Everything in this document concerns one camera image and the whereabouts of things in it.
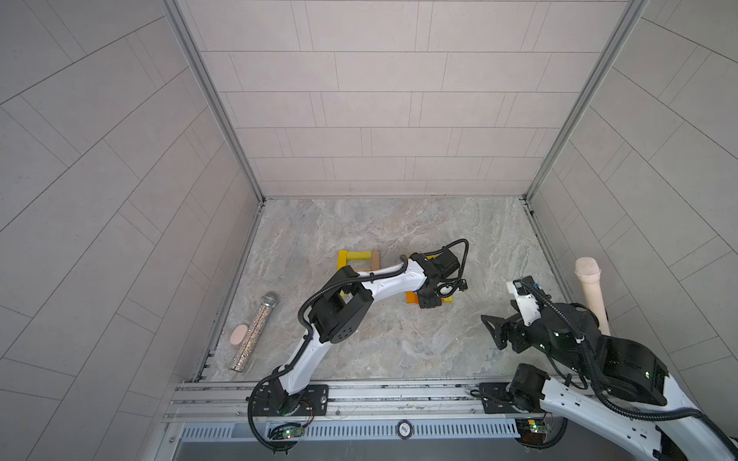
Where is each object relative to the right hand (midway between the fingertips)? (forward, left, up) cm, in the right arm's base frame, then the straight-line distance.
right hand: (492, 315), depth 65 cm
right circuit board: (-20, -9, -22) cm, 31 cm away
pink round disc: (+6, +67, -17) cm, 70 cm away
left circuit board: (-17, +49, -17) cm, 55 cm away
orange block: (+14, +16, -18) cm, 28 cm away
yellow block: (+30, +38, -18) cm, 52 cm away
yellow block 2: (+31, +32, -18) cm, 49 cm away
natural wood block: (+29, +27, -18) cm, 43 cm away
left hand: (+16, +9, -21) cm, 28 cm away
